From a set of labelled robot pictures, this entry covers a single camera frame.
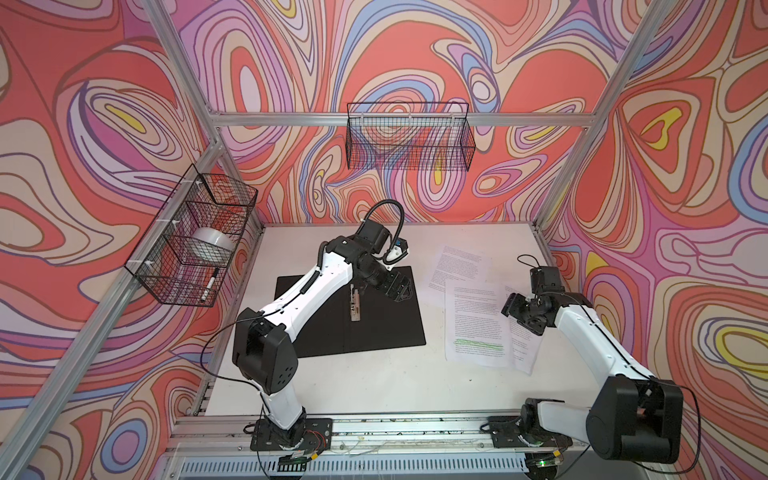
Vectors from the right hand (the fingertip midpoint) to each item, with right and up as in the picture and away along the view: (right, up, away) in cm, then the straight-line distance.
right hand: (514, 320), depth 85 cm
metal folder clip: (-48, +3, +10) cm, 49 cm away
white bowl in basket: (-81, +23, -13) cm, 85 cm away
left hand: (-34, +11, -5) cm, 36 cm away
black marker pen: (-81, +12, -13) cm, 83 cm away
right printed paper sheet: (+5, -8, +4) cm, 10 cm away
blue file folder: (-38, -2, +8) cm, 39 cm away
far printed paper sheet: (-10, +16, +22) cm, 29 cm away
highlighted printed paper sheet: (-9, -3, +8) cm, 12 cm away
